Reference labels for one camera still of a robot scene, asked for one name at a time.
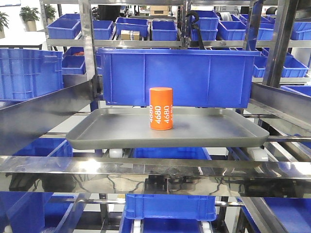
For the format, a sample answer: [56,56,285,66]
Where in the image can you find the black hooked strap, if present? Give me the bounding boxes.
[186,11,206,50]

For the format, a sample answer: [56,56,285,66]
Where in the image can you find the grey metal tray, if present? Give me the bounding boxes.
[65,107,270,150]

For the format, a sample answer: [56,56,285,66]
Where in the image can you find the black bin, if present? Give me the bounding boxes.
[98,4,121,22]

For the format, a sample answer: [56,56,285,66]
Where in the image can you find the brown cardboard box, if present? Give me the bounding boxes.
[149,6,170,17]

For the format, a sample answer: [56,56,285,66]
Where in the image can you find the orange cylindrical capacitor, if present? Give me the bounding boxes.
[149,87,173,131]

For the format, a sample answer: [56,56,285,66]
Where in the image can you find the steel rack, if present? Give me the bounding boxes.
[0,0,311,233]
[40,0,311,84]

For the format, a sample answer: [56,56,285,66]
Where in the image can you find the row of blue bins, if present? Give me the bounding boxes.
[46,10,311,78]

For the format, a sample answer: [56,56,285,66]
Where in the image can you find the small cardboard box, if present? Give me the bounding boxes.
[121,30,141,41]

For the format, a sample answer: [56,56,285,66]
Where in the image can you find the potted plant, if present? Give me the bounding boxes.
[44,4,57,25]
[0,11,10,39]
[19,6,41,32]

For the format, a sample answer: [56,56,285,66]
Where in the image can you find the blue ribbed plastic crate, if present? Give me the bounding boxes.
[132,147,212,161]
[0,48,64,101]

